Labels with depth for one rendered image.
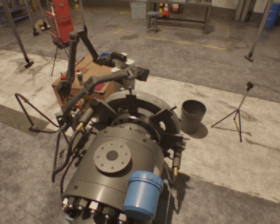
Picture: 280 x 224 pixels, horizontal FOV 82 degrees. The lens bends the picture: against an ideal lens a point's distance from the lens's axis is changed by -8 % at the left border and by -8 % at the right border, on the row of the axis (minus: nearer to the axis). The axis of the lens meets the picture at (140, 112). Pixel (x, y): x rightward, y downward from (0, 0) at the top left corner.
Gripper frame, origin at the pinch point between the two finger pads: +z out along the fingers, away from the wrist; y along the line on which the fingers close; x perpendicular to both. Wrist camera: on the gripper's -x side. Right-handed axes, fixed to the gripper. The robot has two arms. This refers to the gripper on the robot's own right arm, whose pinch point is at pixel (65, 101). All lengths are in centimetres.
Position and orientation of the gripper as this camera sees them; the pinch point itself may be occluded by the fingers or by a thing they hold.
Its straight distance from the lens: 181.2
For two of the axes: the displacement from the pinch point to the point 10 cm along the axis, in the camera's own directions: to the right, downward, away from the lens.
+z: -3.2, 9.0, 3.0
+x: 5.5, -0.8, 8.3
